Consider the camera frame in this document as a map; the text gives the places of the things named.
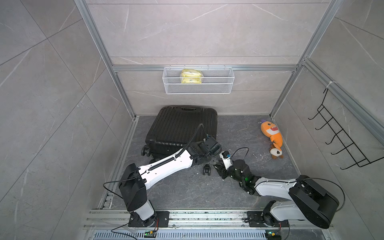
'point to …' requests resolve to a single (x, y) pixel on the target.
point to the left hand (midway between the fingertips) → (214, 155)
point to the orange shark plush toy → (271, 130)
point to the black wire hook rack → (339, 133)
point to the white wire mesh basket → (215, 80)
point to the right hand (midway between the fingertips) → (217, 162)
